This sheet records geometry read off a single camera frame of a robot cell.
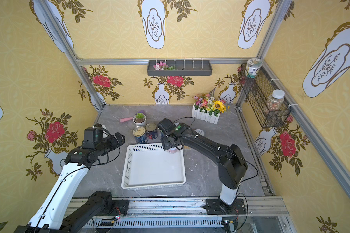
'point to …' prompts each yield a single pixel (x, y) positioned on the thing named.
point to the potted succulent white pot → (139, 119)
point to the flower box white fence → (206, 108)
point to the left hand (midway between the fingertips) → (112, 140)
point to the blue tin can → (140, 135)
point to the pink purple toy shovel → (125, 119)
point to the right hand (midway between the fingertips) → (173, 139)
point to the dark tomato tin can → (151, 130)
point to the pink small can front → (172, 150)
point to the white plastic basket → (148, 166)
